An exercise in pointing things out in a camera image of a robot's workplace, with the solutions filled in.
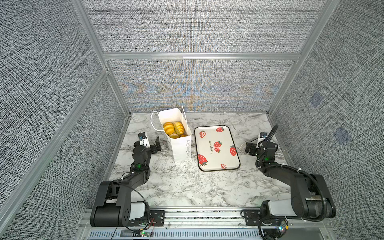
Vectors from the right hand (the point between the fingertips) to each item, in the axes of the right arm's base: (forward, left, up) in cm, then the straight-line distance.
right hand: (256, 142), depth 92 cm
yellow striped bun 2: (0, +50, +7) cm, 50 cm away
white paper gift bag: (-9, +45, +8) cm, 47 cm away
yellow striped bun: (+4, +53, +10) cm, 54 cm away
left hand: (-1, +64, +7) cm, 64 cm away
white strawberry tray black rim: (-1, +24, -7) cm, 25 cm away
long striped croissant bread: (+2, +47, +12) cm, 48 cm away
